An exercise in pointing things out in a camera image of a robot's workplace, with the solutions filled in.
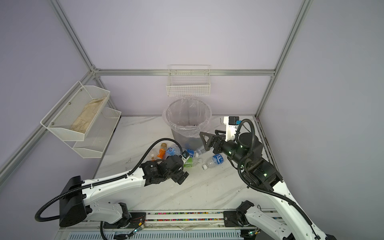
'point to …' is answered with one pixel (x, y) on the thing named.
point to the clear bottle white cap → (199, 151)
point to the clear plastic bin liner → (187, 116)
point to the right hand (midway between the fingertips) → (206, 132)
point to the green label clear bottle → (193, 162)
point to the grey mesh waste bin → (188, 142)
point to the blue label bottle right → (217, 159)
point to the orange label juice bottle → (162, 150)
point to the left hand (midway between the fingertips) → (178, 168)
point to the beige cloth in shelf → (81, 123)
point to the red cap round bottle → (152, 155)
